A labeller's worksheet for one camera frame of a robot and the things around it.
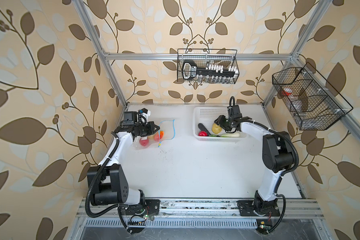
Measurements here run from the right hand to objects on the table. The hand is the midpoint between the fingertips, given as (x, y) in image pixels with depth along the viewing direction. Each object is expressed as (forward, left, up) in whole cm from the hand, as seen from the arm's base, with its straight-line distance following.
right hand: (217, 123), depth 98 cm
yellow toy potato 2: (-4, +2, 0) cm, 4 cm away
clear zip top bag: (-1, +35, -7) cm, 35 cm away
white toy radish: (-7, -11, -3) cm, 14 cm away
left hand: (-9, +37, +11) cm, 39 cm away
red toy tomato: (-6, +10, -3) cm, 12 cm away
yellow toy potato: (-6, +45, -5) cm, 45 cm away
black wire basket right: (-10, -42, +26) cm, 50 cm away
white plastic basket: (+11, +6, -4) cm, 13 cm away
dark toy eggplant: (0, +10, -5) cm, 11 cm away
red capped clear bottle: (+2, -34, +25) cm, 43 cm away
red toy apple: (-10, +48, -4) cm, 50 cm away
